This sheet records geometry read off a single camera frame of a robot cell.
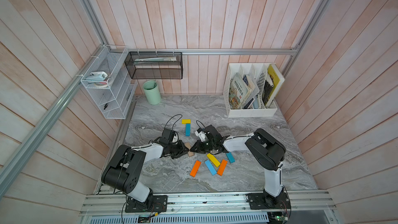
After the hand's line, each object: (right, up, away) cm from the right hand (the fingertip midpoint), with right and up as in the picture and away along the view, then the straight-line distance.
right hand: (190, 150), depth 91 cm
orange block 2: (+18, -8, -6) cm, 21 cm away
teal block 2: (+23, -3, -2) cm, 24 cm away
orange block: (+3, -8, -7) cm, 11 cm away
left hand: (-1, -1, -1) cm, 1 cm away
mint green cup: (-27, +36, +15) cm, 48 cm away
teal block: (-2, +11, +12) cm, 16 cm away
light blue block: (+11, -8, -7) cm, 15 cm away
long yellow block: (+14, -4, -3) cm, 15 cm away
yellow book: (+54, +44, +6) cm, 70 cm away
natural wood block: (0, -2, -2) cm, 3 cm away
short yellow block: (-3, +16, +13) cm, 21 cm away
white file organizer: (+38, +37, +5) cm, 54 cm away
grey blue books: (+45, +30, +15) cm, 56 cm away
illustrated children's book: (+32, +36, +10) cm, 49 cm away
